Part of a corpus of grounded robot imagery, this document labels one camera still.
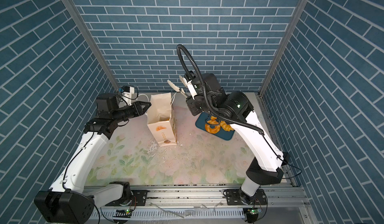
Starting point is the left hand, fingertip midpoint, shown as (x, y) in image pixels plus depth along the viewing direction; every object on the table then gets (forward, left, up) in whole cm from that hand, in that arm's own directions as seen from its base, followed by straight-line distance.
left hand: (150, 104), depth 72 cm
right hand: (-6, -20, +12) cm, 24 cm away
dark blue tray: (+9, -26, -31) cm, 41 cm away
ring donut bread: (+9, -35, -29) cm, 46 cm away
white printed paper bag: (-6, -5, -6) cm, 10 cm away
